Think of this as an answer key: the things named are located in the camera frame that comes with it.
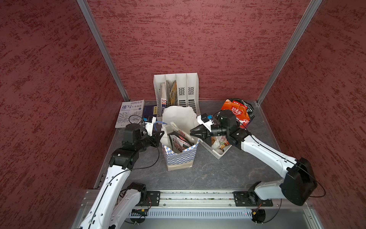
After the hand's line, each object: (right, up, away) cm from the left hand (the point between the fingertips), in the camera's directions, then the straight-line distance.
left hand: (162, 135), depth 72 cm
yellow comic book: (+2, +26, +25) cm, 36 cm away
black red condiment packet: (+8, -4, +4) cm, 10 cm away
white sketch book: (-33, +13, +38) cm, 52 cm away
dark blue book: (-19, +14, +42) cm, 48 cm away
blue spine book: (-3, +22, +18) cm, 28 cm away
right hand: (+15, +1, -1) cm, 15 cm away
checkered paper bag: (+9, +8, +19) cm, 23 cm away
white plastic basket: (+29, -11, +13) cm, 33 cm away
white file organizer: (+13, +31, +42) cm, 53 cm away
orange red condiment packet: (+48, +13, +18) cm, 53 cm away
